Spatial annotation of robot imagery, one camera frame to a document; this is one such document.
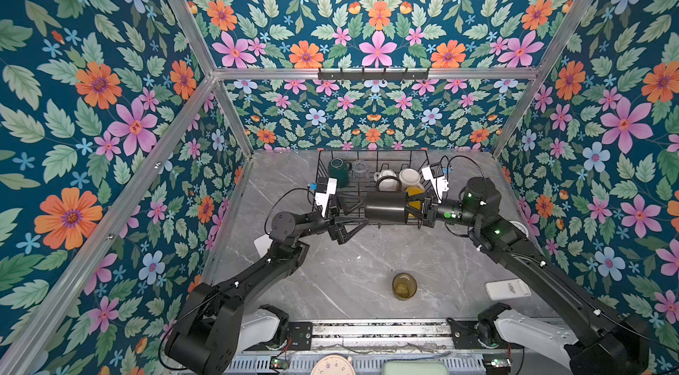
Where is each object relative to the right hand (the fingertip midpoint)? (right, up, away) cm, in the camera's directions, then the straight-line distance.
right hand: (400, 201), depth 65 cm
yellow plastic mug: (+10, +1, +28) cm, 30 cm away
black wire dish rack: (-3, +12, +42) cm, 44 cm away
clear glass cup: (-10, +9, +36) cm, 39 cm away
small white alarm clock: (+46, -12, +25) cm, 54 cm away
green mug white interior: (-19, +9, +33) cm, 39 cm away
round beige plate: (-17, -43, +2) cm, 46 cm away
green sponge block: (+4, -44, +2) cm, 44 cm away
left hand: (-9, -2, -4) cm, 10 cm away
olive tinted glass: (+4, -29, +17) cm, 33 cm away
